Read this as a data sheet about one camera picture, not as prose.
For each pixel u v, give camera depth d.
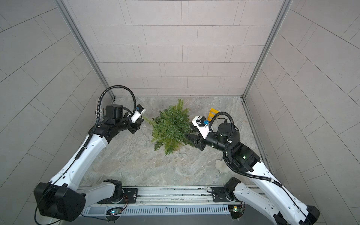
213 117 0.47
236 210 0.68
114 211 0.64
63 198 0.36
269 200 0.50
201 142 0.52
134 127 0.66
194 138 0.53
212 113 1.06
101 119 0.51
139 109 0.65
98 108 0.50
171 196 0.72
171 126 0.65
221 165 0.79
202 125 0.50
